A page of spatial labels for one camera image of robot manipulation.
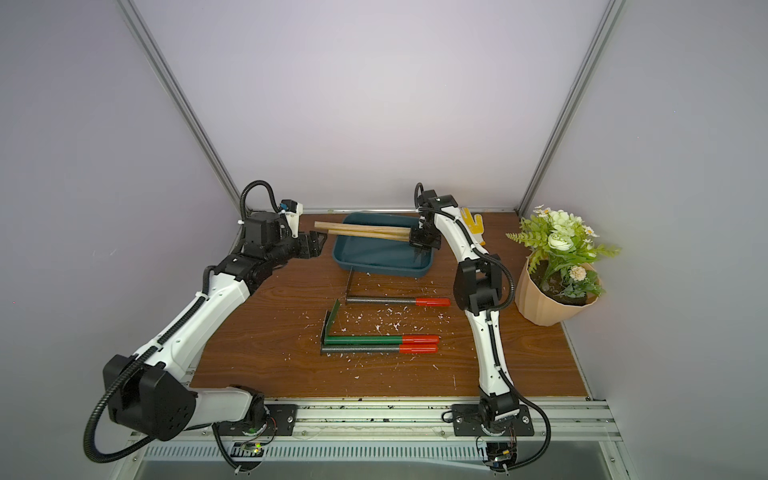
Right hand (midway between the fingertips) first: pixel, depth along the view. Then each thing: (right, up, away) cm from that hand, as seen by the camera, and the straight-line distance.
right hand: (416, 245), depth 98 cm
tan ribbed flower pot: (+33, -17, -18) cm, 41 cm away
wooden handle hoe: (-16, +4, +6) cm, 18 cm away
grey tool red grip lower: (-5, -29, -15) cm, 33 cm away
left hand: (-28, +4, -19) cm, 34 cm away
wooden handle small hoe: (-26, +6, -3) cm, 27 cm away
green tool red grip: (-14, -27, -13) cm, 33 cm away
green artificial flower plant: (+35, -1, -25) cm, 43 cm away
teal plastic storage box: (-12, -4, +8) cm, 15 cm away
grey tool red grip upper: (-4, -18, -5) cm, 19 cm away
